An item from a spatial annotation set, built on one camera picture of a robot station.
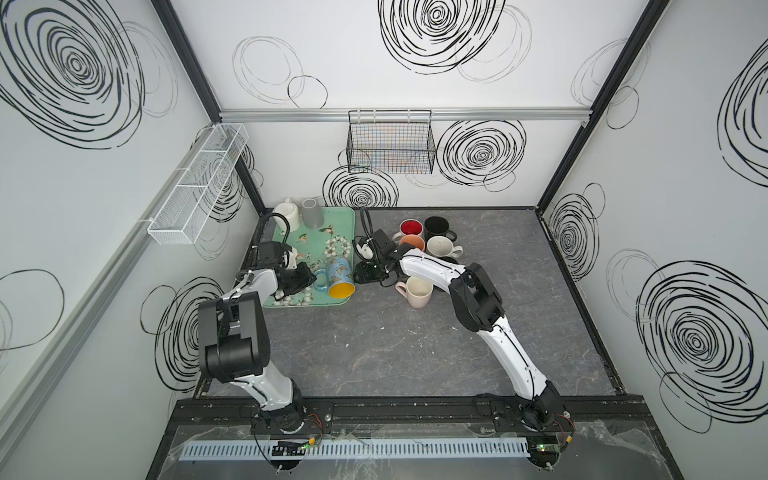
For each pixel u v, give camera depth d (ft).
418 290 3.01
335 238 3.66
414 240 3.27
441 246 3.33
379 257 2.71
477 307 2.01
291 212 3.55
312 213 3.63
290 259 2.70
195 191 2.31
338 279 2.98
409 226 3.47
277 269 2.31
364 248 3.07
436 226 3.35
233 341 1.52
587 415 2.46
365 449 2.53
